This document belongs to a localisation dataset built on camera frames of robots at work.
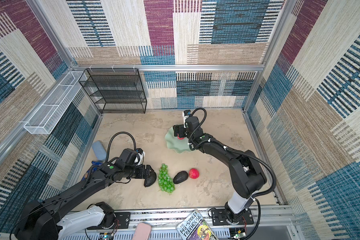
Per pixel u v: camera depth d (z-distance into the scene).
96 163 0.87
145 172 0.73
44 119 0.71
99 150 0.96
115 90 1.09
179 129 0.79
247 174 0.46
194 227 0.70
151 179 0.82
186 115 0.78
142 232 0.69
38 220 0.39
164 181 0.81
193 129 0.67
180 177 0.83
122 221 0.73
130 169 0.68
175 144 1.00
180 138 1.02
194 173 0.83
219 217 0.73
